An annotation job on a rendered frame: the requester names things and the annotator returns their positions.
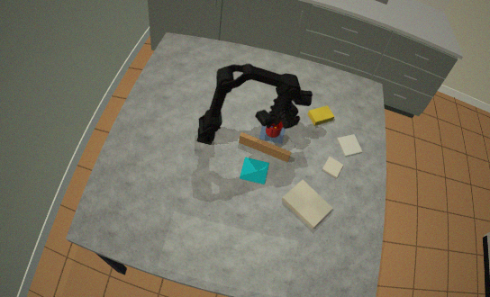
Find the beige rectangular block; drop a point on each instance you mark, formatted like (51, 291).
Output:
(332, 167)

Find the cream flat panel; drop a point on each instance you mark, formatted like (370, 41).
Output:
(349, 145)

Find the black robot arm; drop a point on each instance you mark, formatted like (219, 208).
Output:
(287, 87)

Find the beige flat block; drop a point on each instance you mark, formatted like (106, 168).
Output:
(307, 204)

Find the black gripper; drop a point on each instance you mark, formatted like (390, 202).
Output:
(268, 118)

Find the yellow block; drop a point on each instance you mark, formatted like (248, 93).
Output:
(321, 115)

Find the red cup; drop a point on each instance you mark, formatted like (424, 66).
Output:
(274, 132)

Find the long wooden beam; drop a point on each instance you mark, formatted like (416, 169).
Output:
(264, 147)

